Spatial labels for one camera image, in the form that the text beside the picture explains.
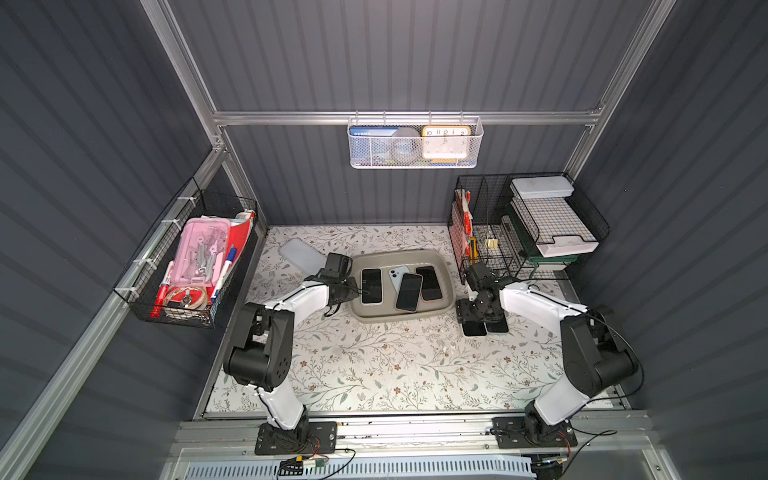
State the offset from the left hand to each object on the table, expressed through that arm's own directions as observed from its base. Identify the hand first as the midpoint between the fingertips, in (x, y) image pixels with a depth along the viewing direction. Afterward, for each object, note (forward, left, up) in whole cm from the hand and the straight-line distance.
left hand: (352, 290), depth 96 cm
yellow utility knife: (+20, -44, -4) cm, 49 cm away
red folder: (+1, +28, +25) cm, 37 cm away
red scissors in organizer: (+31, -43, +1) cm, 53 cm away
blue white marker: (-5, +27, +26) cm, 37 cm away
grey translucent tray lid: (+18, +19, -6) cm, 27 cm away
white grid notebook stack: (+18, -66, +15) cm, 70 cm away
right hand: (-8, -39, -2) cm, 40 cm away
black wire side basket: (-15, +39, +30) cm, 51 cm away
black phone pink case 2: (+3, -26, -3) cm, 26 cm away
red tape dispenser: (-17, +33, +24) cm, 44 cm away
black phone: (-11, -39, -6) cm, 41 cm away
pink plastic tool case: (-5, +34, +26) cm, 43 cm away
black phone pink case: (+1, -19, -4) cm, 19 cm away
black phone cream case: (+3, -6, -2) cm, 7 cm away
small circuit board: (-46, +11, -8) cm, 48 cm away
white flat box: (+31, -61, +17) cm, 70 cm away
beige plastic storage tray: (+13, -14, -2) cm, 20 cm away
